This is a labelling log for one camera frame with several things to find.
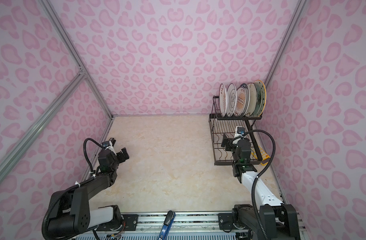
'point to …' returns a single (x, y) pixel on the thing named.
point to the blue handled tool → (169, 218)
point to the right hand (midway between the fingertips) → (233, 133)
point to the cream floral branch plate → (253, 98)
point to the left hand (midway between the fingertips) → (118, 148)
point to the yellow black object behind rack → (263, 155)
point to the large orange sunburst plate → (222, 100)
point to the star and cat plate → (261, 98)
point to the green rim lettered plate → (247, 93)
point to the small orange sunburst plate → (241, 98)
